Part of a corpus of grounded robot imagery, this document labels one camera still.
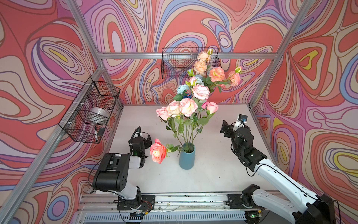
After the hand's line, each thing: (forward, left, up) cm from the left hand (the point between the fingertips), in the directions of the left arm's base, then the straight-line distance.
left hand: (142, 137), depth 94 cm
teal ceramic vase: (-20, -29, +14) cm, 38 cm away
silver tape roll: (-5, +16, +28) cm, 32 cm away
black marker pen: (-11, +18, +20) cm, 29 cm away
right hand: (-4, -55, +19) cm, 58 cm away
